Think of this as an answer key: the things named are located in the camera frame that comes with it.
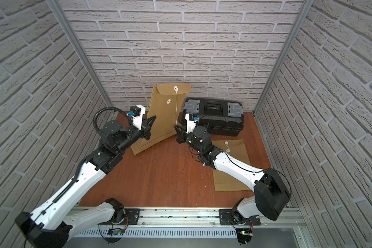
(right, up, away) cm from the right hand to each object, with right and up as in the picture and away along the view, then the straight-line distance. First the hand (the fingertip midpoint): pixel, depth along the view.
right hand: (176, 126), depth 75 cm
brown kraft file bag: (+26, -32, +10) cm, 42 cm away
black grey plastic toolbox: (+25, +5, +18) cm, 31 cm away
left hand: (-7, +5, -11) cm, 14 cm away
